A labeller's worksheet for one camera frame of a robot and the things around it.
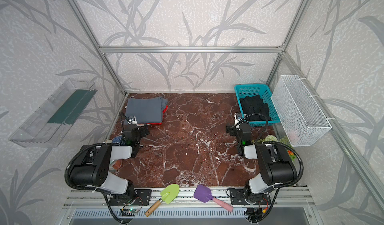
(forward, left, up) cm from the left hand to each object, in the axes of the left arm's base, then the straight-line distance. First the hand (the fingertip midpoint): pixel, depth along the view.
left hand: (140, 120), depth 94 cm
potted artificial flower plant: (-16, -83, +9) cm, 85 cm away
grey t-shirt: (+10, -1, -3) cm, 10 cm away
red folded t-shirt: (+2, -11, -8) cm, 13 cm away
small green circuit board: (-46, -6, -7) cm, 47 cm away
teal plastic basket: (+30, -72, -3) cm, 78 cm away
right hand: (+2, -61, +2) cm, 62 cm away
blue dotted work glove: (-10, +14, -8) cm, 19 cm away
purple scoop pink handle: (-39, -41, -5) cm, 57 cm away
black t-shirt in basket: (+17, -79, -3) cm, 80 cm away
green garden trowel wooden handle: (-40, -23, -5) cm, 47 cm away
